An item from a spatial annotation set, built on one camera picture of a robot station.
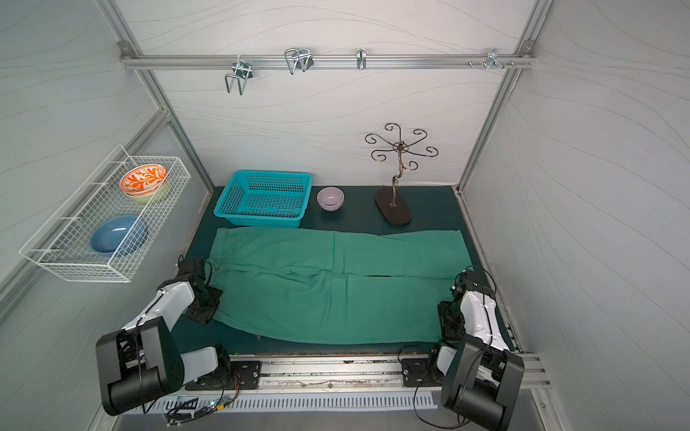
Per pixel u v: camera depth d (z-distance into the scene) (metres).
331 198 1.12
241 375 0.73
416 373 0.73
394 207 1.11
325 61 0.78
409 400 0.70
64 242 0.58
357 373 0.75
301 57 0.76
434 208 1.14
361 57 0.79
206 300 0.73
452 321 0.70
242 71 0.78
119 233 0.65
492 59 0.77
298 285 0.91
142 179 0.74
